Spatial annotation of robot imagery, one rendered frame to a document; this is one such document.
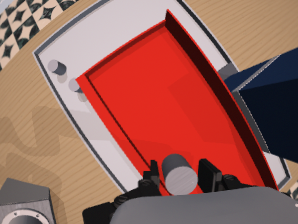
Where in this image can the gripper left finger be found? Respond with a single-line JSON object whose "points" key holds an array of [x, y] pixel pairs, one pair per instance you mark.
{"points": [[148, 186]]}

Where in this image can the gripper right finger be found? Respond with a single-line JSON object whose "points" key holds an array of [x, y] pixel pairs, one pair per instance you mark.
{"points": [[210, 178]]}

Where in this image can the grey cylinder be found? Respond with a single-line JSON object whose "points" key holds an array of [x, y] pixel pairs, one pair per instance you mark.
{"points": [[73, 86], [57, 67], [179, 176]]}

